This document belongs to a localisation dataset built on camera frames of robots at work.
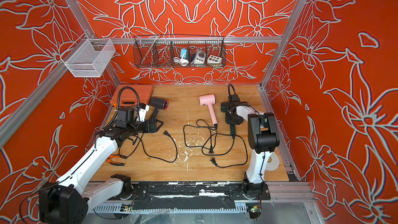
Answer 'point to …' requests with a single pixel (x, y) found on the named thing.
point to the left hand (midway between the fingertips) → (156, 122)
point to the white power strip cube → (213, 59)
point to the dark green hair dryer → (224, 107)
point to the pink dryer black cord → (211, 148)
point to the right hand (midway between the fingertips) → (228, 121)
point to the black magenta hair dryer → (159, 103)
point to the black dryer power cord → (166, 132)
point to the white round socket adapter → (199, 58)
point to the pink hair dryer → (210, 100)
